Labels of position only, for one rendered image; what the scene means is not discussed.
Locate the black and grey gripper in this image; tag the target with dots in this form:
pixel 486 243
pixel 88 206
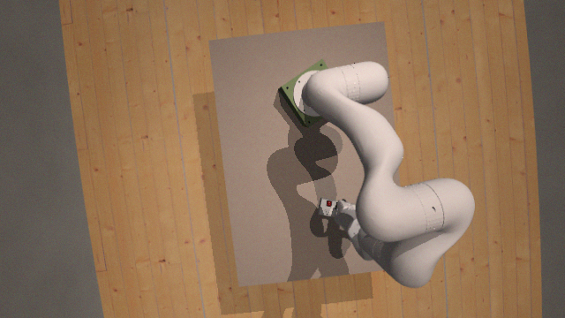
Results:
pixel 341 204

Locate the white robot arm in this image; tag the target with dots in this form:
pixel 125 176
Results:
pixel 432 215

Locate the grey power strip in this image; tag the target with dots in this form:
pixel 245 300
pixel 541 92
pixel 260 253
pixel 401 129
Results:
pixel 327 207

